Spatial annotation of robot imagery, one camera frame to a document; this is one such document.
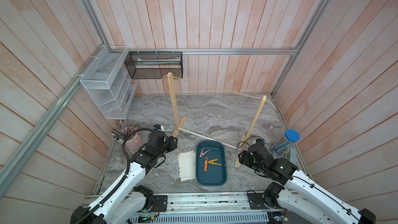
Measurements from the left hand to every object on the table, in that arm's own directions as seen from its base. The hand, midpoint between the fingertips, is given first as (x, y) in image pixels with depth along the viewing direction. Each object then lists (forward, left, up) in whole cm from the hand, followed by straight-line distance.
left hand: (174, 142), depth 82 cm
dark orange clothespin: (-8, -17, -9) cm, 21 cm away
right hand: (-6, -36, -3) cm, 37 cm away
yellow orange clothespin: (-7, -21, -10) cm, 25 cm away
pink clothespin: (-2, -15, -10) cm, 18 cm away
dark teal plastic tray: (-13, -23, -12) cm, 29 cm away
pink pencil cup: (+2, +23, -3) cm, 24 cm away
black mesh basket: (+50, +17, +15) cm, 54 cm away
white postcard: (-8, -7, -11) cm, 16 cm away
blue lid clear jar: (-2, -58, +2) cm, 58 cm away
